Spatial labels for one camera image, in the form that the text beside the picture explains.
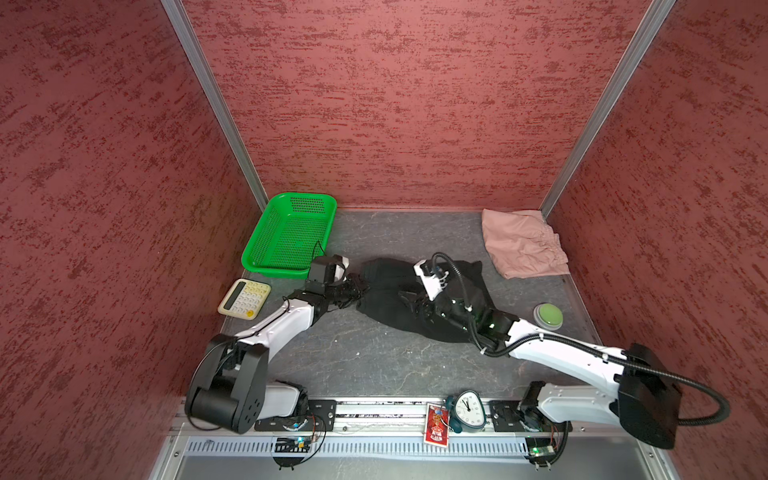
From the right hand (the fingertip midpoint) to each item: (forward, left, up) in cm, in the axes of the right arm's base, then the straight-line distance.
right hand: (408, 292), depth 77 cm
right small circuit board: (-34, -31, -19) cm, 49 cm away
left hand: (+5, +10, -8) cm, 14 cm away
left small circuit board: (-31, +29, -18) cm, 46 cm away
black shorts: (+9, +6, -8) cm, 14 cm away
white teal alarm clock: (-26, -13, -15) cm, 32 cm away
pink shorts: (+27, -44, -15) cm, 54 cm away
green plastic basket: (+38, +41, -16) cm, 59 cm away
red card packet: (-28, -6, -16) cm, 33 cm away
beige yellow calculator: (+8, +52, -15) cm, 54 cm away
